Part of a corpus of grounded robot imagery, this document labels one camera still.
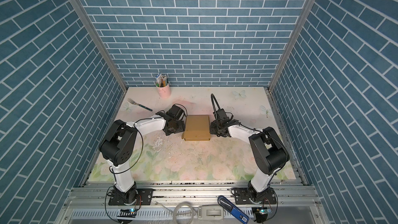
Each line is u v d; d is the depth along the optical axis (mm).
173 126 828
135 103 1116
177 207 693
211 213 682
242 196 737
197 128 889
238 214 706
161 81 1050
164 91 1107
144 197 733
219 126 732
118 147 495
